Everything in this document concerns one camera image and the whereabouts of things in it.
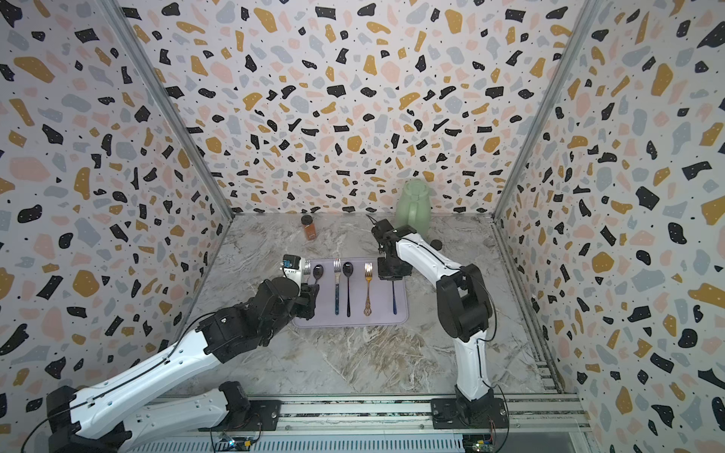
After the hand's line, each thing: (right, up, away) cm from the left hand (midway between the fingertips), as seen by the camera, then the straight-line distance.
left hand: (318, 287), depth 72 cm
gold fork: (+11, -1, +31) cm, 33 cm away
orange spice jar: (-12, +17, +37) cm, 42 cm away
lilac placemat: (+6, -7, +25) cm, 27 cm away
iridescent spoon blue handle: (+20, -10, +16) cm, 27 cm away
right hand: (+19, 0, +22) cm, 29 cm away
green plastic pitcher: (+27, +23, +23) cm, 42 cm away
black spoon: (+4, +1, +31) cm, 31 cm away
